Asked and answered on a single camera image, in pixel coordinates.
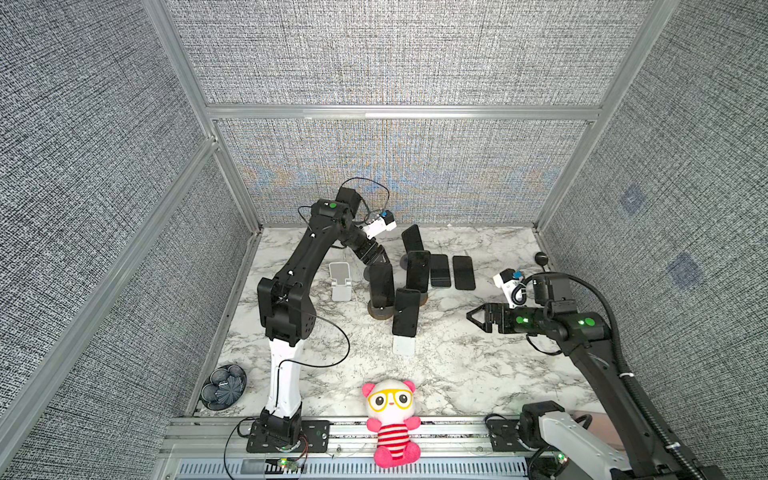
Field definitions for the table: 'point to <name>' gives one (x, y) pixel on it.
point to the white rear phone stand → (342, 283)
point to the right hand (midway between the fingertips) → (481, 313)
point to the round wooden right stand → (423, 298)
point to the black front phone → (406, 312)
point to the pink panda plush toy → (391, 403)
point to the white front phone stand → (404, 345)
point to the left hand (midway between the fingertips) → (380, 254)
